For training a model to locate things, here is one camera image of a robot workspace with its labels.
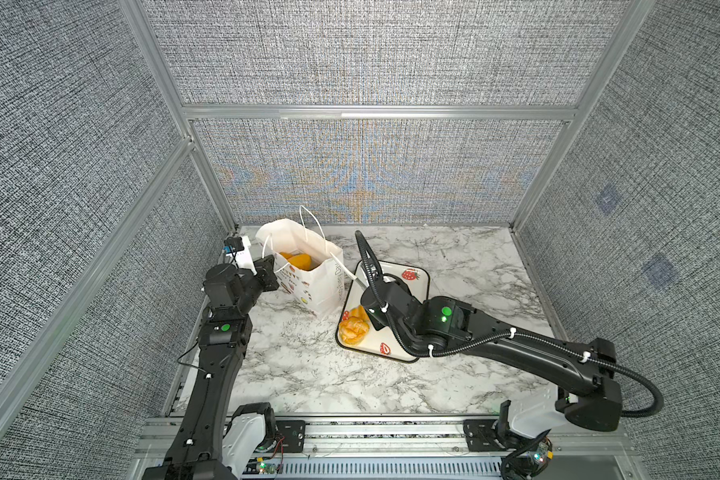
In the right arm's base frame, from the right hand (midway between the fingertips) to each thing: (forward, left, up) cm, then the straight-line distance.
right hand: (375, 286), depth 68 cm
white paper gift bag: (+5, +14, -9) cm, 17 cm away
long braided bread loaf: (+20, +24, -16) cm, 35 cm away
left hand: (+10, +24, 0) cm, 26 cm away
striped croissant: (+19, +22, -16) cm, 33 cm away
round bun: (+1, +5, -24) cm, 25 cm away
